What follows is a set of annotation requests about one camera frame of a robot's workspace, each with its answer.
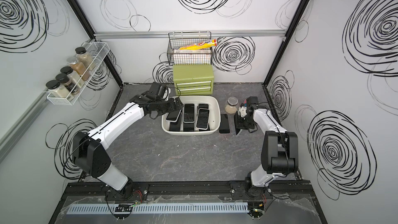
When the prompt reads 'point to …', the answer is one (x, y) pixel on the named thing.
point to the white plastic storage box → (200, 115)
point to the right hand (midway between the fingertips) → (239, 126)
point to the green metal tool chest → (193, 79)
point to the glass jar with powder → (232, 105)
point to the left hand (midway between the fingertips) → (177, 106)
